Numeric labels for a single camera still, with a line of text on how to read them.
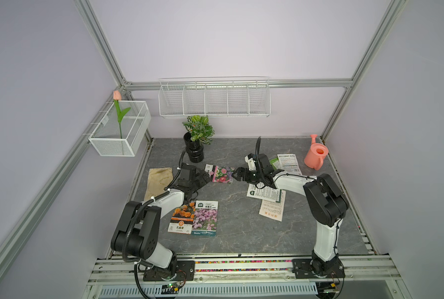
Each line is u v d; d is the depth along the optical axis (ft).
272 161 3.56
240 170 2.85
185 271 2.41
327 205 1.69
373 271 2.43
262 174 2.50
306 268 2.43
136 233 1.46
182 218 2.86
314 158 3.27
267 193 3.13
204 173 2.83
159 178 3.36
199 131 2.97
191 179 2.45
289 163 3.55
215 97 3.23
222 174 3.39
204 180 2.80
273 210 2.93
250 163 2.92
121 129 2.66
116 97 2.71
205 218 2.85
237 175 2.89
